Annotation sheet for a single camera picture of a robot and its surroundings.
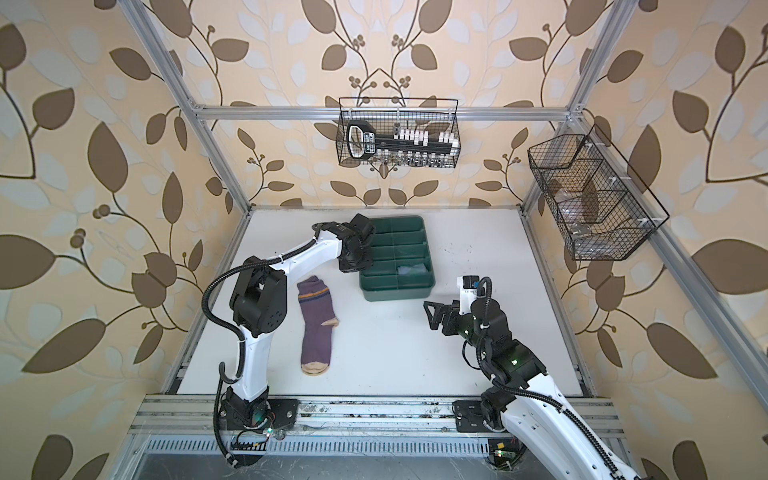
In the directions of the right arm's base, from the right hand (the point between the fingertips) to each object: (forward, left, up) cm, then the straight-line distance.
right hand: (440, 307), depth 76 cm
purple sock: (+4, +35, -15) cm, 38 cm away
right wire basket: (+15, -40, +19) cm, 47 cm away
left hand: (+20, +20, -8) cm, 30 cm away
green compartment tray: (+20, +9, -10) cm, 24 cm away
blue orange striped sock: (+19, +6, -11) cm, 22 cm away
